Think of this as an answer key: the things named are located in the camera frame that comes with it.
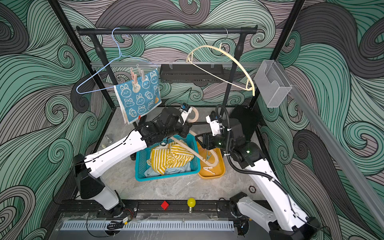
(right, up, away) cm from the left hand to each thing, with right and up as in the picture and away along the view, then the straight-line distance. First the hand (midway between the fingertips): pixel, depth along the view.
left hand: (190, 121), depth 72 cm
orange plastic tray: (+9, -30, +13) cm, 34 cm away
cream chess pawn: (-55, -16, +20) cm, 61 cm away
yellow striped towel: (-9, -18, +7) cm, 21 cm away
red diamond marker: (-13, -42, +1) cm, 44 cm away
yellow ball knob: (0, -41, +1) cm, 41 cm away
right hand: (+4, -7, -5) cm, 9 cm away
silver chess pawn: (-54, -13, +26) cm, 61 cm away
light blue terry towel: (-22, -29, +12) cm, 39 cm away
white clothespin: (+10, -28, +14) cm, 33 cm away
